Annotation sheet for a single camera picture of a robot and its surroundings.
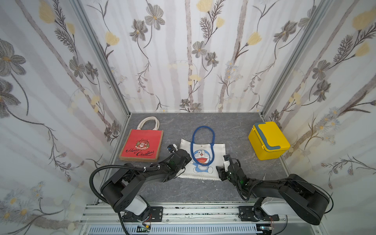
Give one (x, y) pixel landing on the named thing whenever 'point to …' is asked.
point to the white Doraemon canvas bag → (205, 157)
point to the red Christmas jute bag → (143, 144)
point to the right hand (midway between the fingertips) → (220, 164)
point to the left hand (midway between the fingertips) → (193, 153)
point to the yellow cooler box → (268, 141)
